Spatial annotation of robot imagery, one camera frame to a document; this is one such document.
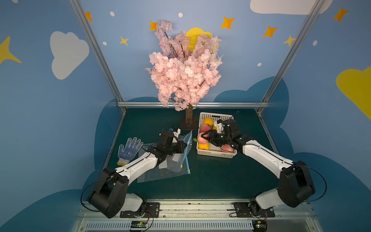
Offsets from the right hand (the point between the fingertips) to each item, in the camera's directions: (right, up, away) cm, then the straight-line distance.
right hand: (204, 136), depth 84 cm
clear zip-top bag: (-28, -24, +5) cm, 37 cm away
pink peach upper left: (+3, +4, +18) cm, 18 cm away
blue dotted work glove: (-49, -10, +15) cm, 52 cm away
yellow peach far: (+6, +9, +24) cm, 26 cm away
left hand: (-10, -4, +1) cm, 11 cm away
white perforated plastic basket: (+7, -10, +5) cm, 13 cm away
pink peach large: (-2, -2, -2) cm, 4 cm away
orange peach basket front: (+1, -8, +9) cm, 12 cm away
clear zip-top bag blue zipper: (-14, -16, +4) cm, 22 cm away
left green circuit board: (-35, -44, -12) cm, 57 cm away
